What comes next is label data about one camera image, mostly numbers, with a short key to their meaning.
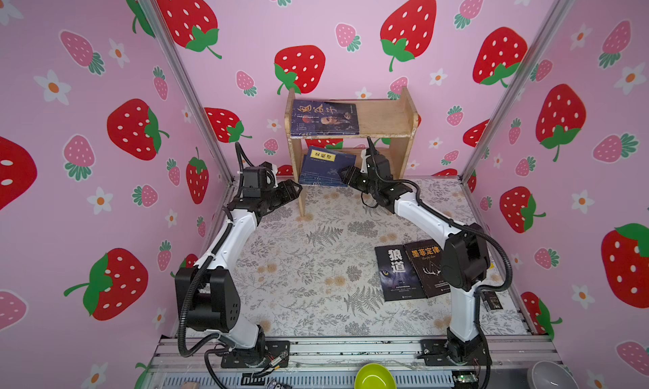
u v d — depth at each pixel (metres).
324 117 0.77
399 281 0.88
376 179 0.69
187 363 0.73
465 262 0.52
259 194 0.66
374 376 0.70
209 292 0.43
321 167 0.90
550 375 0.67
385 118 0.80
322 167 0.89
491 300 0.82
